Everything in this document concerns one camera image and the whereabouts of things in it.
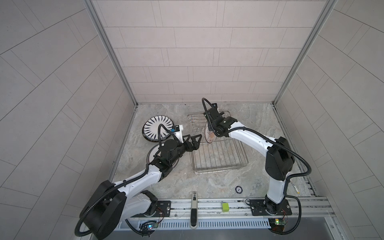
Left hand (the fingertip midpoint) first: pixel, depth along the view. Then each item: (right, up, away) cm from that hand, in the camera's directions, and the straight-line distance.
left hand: (198, 135), depth 78 cm
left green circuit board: (-22, -38, -13) cm, 45 cm away
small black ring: (+21, -28, -1) cm, 35 cm away
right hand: (+9, +7, +12) cm, 17 cm away
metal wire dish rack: (+15, -12, +11) cm, 22 cm away
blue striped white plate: (-32, +2, +21) cm, 39 cm away
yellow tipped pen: (+50, -27, -1) cm, 57 cm away
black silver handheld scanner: (-2, -32, -11) cm, 34 cm away
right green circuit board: (+36, -40, -10) cm, 55 cm away
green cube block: (+13, -34, -6) cm, 37 cm away
